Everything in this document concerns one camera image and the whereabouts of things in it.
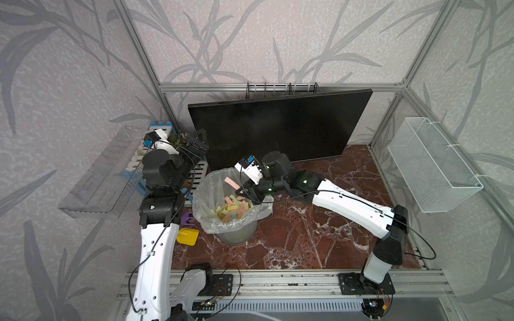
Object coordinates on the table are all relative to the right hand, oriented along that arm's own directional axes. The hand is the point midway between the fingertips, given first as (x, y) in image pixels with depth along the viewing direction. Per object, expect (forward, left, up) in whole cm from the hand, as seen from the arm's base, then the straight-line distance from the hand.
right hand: (237, 190), depth 66 cm
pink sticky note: (+1, +1, +3) cm, 3 cm away
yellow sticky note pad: (-5, +25, -28) cm, 38 cm away
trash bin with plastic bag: (+3, +11, -20) cm, 23 cm away
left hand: (+10, +10, +15) cm, 20 cm away
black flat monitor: (+63, -33, -27) cm, 76 cm away
